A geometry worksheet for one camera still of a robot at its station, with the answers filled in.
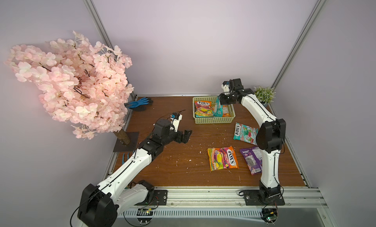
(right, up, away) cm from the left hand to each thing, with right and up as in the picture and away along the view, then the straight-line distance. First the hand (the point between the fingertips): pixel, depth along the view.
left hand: (187, 128), depth 78 cm
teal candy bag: (+21, +11, +17) cm, 29 cm away
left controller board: (-21, -43, -6) cm, 49 cm away
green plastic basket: (+17, +3, +22) cm, 28 cm away
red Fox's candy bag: (+11, +11, +26) cm, 30 cm away
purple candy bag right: (+39, -18, +7) cm, 44 cm away
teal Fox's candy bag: (+39, -6, +19) cm, 44 cm away
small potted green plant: (+53, +20, +21) cm, 61 cm away
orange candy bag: (+28, +8, +29) cm, 41 cm away
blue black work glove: (-39, +14, +36) cm, 55 cm away
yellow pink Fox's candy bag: (+21, -19, +7) cm, 29 cm away
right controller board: (+41, -41, -8) cm, 59 cm away
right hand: (+23, +19, +17) cm, 35 cm away
